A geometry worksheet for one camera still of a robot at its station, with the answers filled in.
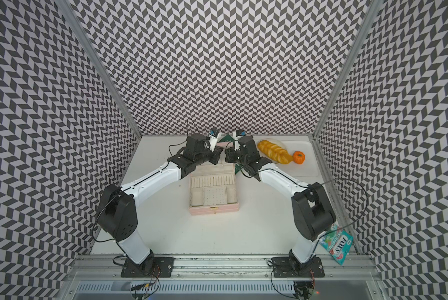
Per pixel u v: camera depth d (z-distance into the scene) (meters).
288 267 0.68
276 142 1.16
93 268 0.74
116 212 0.45
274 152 1.04
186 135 0.66
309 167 1.07
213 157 0.76
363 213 0.80
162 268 0.72
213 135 0.74
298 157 1.02
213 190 0.87
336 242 0.77
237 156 0.75
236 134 0.79
